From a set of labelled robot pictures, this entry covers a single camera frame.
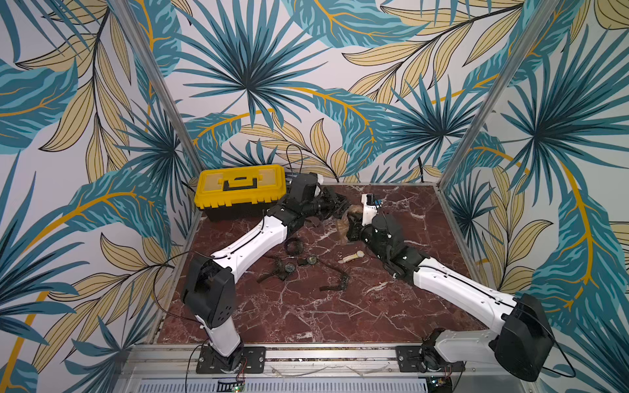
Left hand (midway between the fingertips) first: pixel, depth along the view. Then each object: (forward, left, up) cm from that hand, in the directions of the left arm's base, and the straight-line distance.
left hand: (351, 200), depth 76 cm
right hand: (-2, 0, -3) cm, 4 cm away
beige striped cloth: (-5, +3, -5) cm, 8 cm away
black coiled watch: (-2, +19, -26) cm, 33 cm away
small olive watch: (-6, +12, -28) cm, 31 cm away
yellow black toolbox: (+15, +41, -14) cm, 46 cm away
